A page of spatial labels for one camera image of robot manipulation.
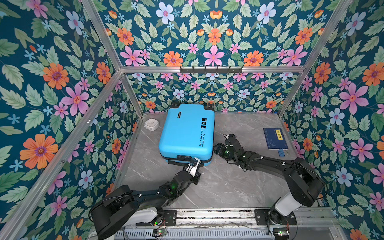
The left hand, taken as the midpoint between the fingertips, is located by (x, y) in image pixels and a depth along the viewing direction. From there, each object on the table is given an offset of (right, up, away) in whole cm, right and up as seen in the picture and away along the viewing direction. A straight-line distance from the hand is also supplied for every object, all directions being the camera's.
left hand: (202, 164), depth 81 cm
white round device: (-38, +22, +27) cm, 52 cm away
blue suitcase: (-8, +17, +3) cm, 20 cm away
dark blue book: (+52, +12, +24) cm, 58 cm away
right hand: (+7, +7, +7) cm, 12 cm away
